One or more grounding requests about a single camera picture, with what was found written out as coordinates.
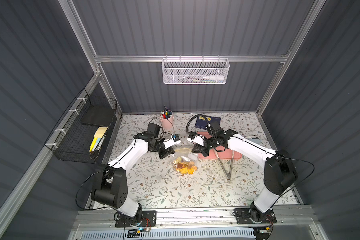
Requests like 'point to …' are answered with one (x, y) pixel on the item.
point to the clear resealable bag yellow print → (185, 160)
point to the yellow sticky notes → (97, 137)
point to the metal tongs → (228, 176)
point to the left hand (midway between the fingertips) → (173, 152)
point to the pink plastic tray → (225, 154)
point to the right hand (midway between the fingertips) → (195, 148)
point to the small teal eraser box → (255, 139)
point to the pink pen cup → (169, 115)
